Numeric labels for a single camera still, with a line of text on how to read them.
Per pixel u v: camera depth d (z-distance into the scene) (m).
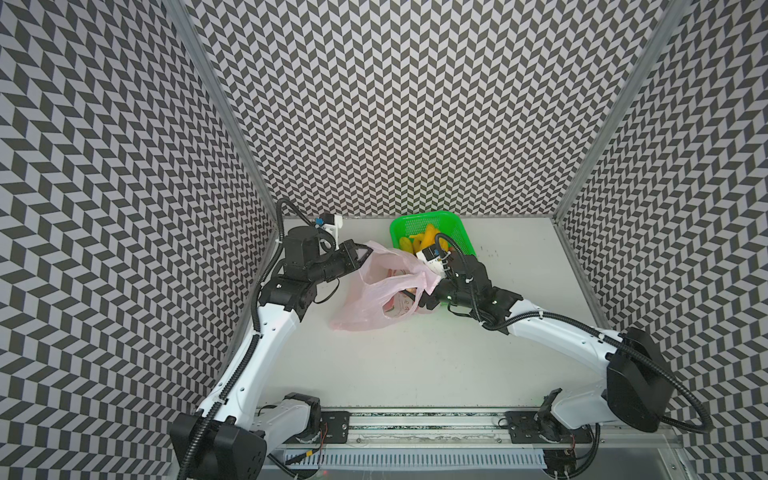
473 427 0.75
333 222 0.66
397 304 0.63
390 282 0.60
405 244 1.06
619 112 0.84
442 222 1.09
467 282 0.58
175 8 0.69
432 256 0.67
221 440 0.36
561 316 0.51
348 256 0.62
